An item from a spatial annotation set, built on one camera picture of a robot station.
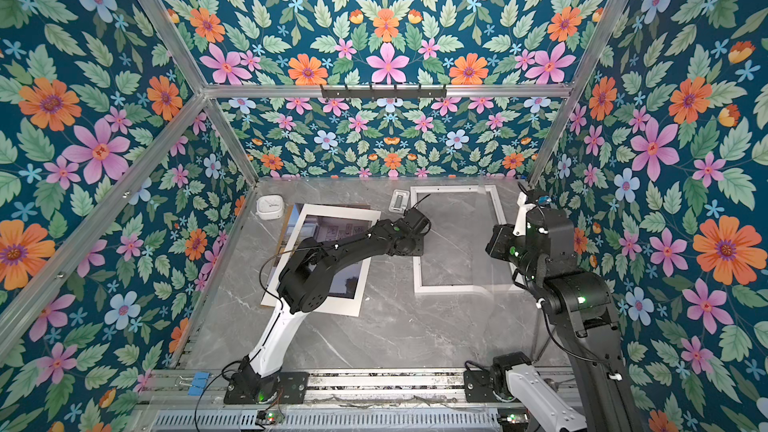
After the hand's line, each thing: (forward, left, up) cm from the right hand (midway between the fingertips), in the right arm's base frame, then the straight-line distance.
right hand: (495, 225), depth 63 cm
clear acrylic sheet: (+32, -3, -36) cm, 48 cm away
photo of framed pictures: (+24, +46, -34) cm, 61 cm away
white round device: (+32, +69, -31) cm, 82 cm away
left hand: (+15, +14, -30) cm, 37 cm away
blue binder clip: (-24, +73, -35) cm, 84 cm away
